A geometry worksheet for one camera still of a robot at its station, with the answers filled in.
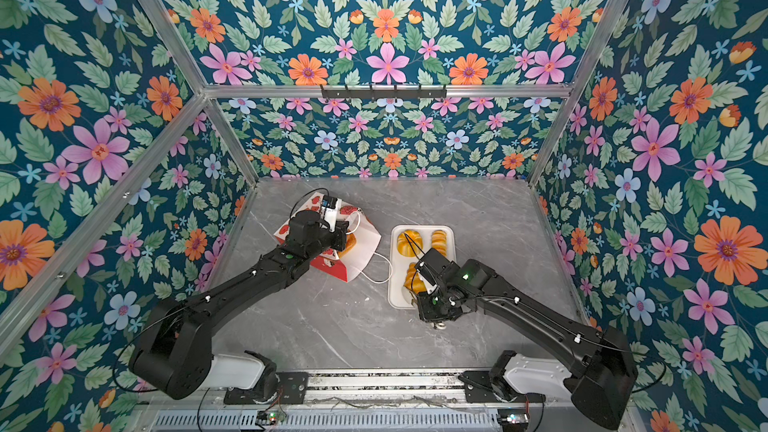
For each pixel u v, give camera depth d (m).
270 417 0.70
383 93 0.93
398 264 0.96
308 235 0.65
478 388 0.72
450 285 0.53
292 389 0.73
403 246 0.96
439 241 0.99
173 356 0.42
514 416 0.70
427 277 0.61
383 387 0.75
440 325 0.66
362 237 0.96
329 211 0.74
